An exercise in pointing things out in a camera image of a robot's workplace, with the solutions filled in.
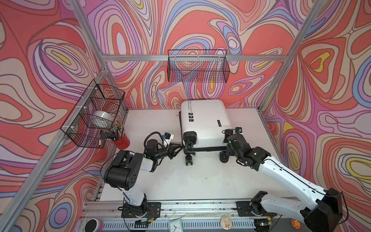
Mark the black wire basket on back wall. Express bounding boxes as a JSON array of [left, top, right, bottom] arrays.
[[167, 48, 230, 83]]

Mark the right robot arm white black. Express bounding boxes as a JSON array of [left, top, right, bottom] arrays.
[[224, 133, 343, 232]]

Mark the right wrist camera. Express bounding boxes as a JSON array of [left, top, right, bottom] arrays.
[[222, 127, 243, 137]]

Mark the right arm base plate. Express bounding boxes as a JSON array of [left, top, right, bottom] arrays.
[[234, 201, 277, 217]]

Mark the small white clock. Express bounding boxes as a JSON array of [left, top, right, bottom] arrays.
[[168, 219, 184, 232]]

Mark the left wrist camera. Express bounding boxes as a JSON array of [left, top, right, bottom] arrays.
[[162, 132, 174, 146]]

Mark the red pen cup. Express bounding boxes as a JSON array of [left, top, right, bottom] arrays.
[[111, 121, 130, 150]]

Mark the round food badge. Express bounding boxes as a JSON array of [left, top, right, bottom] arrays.
[[220, 216, 232, 230]]

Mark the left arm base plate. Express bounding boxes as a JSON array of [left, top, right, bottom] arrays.
[[118, 202, 161, 218]]

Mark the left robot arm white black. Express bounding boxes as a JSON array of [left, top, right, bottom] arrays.
[[103, 139, 182, 219]]

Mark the pink cylinder black top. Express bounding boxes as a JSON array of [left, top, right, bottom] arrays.
[[83, 218, 103, 232]]

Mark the red round sticker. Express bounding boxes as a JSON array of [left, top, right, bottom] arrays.
[[290, 219, 302, 231]]

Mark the black wire basket on left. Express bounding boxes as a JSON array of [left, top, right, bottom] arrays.
[[60, 80, 125, 148]]

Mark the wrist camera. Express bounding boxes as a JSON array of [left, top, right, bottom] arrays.
[[162, 132, 174, 146], [222, 127, 243, 137]]

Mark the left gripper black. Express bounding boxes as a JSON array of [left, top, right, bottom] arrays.
[[153, 144, 182, 161]]

